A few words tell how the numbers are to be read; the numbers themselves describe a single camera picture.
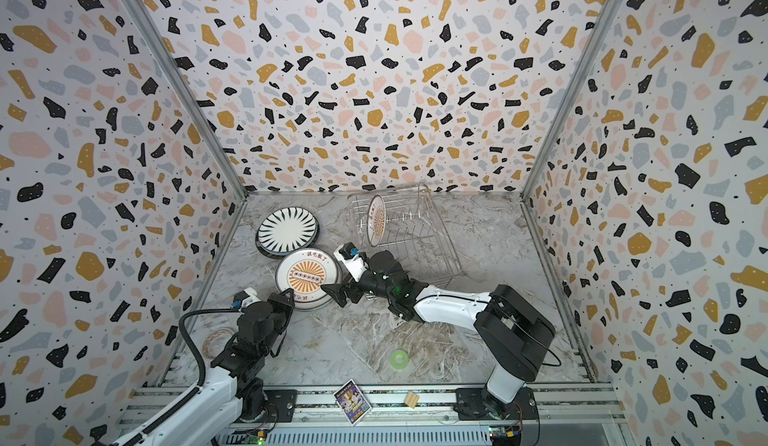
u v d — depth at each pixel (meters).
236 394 0.59
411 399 0.75
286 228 1.07
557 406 0.76
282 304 0.74
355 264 0.69
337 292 0.69
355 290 0.72
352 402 0.73
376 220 1.03
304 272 0.89
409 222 1.04
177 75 0.86
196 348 0.59
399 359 0.82
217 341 0.85
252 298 0.76
